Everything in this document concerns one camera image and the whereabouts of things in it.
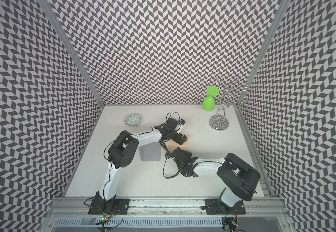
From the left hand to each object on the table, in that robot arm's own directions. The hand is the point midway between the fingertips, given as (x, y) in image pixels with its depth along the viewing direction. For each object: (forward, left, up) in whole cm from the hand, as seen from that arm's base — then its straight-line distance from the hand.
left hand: (180, 136), depth 99 cm
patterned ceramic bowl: (+14, +36, 0) cm, 39 cm away
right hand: (-14, -2, 0) cm, 14 cm away
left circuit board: (-48, +37, +3) cm, 60 cm away
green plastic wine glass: (+9, -17, +23) cm, 30 cm away
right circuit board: (-48, -23, 0) cm, 54 cm away
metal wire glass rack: (+10, -29, +3) cm, 31 cm away
